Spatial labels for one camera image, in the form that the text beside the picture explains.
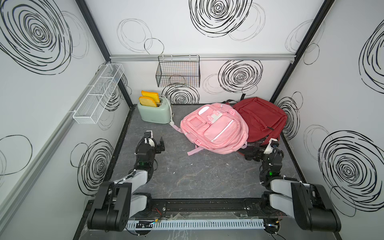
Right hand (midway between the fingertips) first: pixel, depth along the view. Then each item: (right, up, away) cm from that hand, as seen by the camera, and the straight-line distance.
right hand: (266, 144), depth 86 cm
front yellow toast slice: (-74, +26, +9) cm, 79 cm away
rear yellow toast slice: (-69, +30, +12) cm, 76 cm away
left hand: (-67, +3, +2) cm, 67 cm away
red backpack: (+5, +13, +10) cm, 17 cm away
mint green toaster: (-64, +18, +14) cm, 68 cm away
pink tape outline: (-28, +9, +12) cm, 32 cm away
